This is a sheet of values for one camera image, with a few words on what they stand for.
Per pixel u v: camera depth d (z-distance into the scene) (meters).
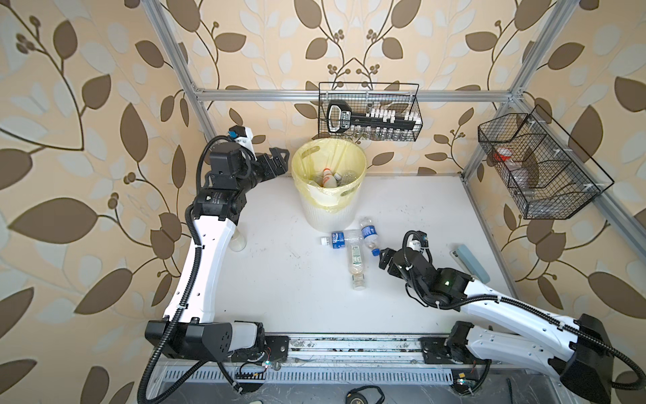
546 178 0.74
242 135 0.59
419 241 0.68
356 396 0.65
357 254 0.89
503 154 0.81
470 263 0.87
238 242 0.96
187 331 0.37
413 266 0.56
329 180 0.94
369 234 0.95
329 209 0.84
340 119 0.84
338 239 0.93
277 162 0.61
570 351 0.40
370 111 0.81
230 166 0.50
